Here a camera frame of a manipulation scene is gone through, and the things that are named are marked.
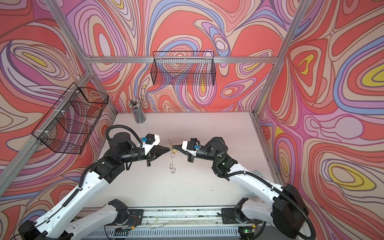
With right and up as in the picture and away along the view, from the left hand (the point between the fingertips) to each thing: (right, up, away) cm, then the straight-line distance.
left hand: (169, 149), depth 64 cm
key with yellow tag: (+2, -1, +1) cm, 2 cm away
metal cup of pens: (-29, +18, +44) cm, 56 cm away
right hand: (+3, 0, +1) cm, 3 cm away
